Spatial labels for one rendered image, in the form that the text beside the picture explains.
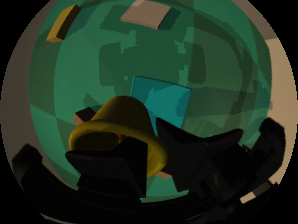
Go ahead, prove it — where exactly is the orange rectangular block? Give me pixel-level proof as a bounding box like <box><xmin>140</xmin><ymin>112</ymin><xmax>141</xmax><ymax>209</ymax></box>
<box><xmin>47</xmin><ymin>4</ymin><xmax>81</xmax><ymax>43</ymax></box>

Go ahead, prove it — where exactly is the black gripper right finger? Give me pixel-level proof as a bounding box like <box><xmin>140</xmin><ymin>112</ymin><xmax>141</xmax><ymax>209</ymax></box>
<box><xmin>156</xmin><ymin>117</ymin><xmax>243</xmax><ymax>192</ymax></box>

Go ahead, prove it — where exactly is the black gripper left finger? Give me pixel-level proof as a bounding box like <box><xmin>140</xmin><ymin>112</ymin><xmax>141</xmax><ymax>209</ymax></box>
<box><xmin>65</xmin><ymin>136</ymin><xmax>148</xmax><ymax>198</ymax></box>

